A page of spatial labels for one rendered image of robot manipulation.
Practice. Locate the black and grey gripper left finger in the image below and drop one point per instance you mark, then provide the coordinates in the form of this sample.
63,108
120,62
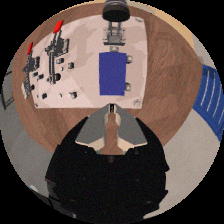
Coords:
89,132

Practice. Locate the red-handled metal toggle clamp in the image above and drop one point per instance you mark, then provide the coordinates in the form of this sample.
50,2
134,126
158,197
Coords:
55,50

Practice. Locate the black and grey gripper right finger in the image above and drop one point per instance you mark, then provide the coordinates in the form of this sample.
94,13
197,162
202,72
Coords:
133,133

